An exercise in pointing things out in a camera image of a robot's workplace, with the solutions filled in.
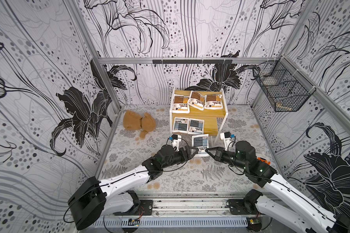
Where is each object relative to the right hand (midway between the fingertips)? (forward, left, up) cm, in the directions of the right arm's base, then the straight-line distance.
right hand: (207, 150), depth 70 cm
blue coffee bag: (+19, +13, -4) cm, 24 cm away
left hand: (-1, +4, -4) cm, 6 cm away
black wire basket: (+39, -53, +7) cm, 66 cm away
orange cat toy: (+2, -36, -17) cm, 39 cm away
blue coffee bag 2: (+5, +2, 0) cm, 5 cm away
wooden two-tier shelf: (+15, +4, +11) cm, 19 cm away
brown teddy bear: (+28, +46, -11) cm, 55 cm away
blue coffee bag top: (+18, +4, -5) cm, 19 cm away
